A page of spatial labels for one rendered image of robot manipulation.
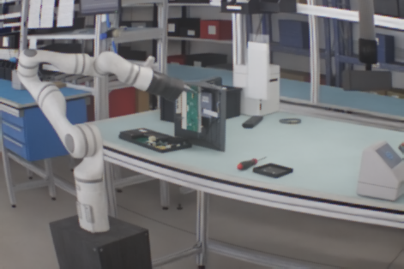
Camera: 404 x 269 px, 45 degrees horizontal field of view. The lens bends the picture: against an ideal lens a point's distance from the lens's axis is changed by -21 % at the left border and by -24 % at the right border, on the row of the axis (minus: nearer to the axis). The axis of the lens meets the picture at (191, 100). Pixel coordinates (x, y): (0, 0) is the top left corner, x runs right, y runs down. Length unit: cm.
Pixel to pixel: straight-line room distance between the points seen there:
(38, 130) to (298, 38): 347
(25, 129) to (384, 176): 251
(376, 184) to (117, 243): 79
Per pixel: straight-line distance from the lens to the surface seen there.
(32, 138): 350
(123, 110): 400
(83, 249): 163
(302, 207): 165
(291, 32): 620
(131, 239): 168
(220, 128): 206
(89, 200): 164
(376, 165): 149
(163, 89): 203
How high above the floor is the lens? 153
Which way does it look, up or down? 10 degrees down
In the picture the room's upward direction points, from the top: straight up
